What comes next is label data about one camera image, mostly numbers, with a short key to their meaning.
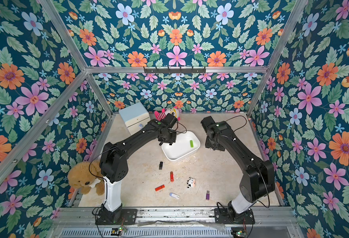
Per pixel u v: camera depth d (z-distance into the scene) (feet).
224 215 2.41
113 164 1.65
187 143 3.33
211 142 2.24
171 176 2.84
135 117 3.20
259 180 1.42
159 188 2.74
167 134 2.46
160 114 3.65
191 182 2.71
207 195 2.64
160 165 2.98
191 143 3.32
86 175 2.29
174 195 2.64
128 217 2.42
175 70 3.06
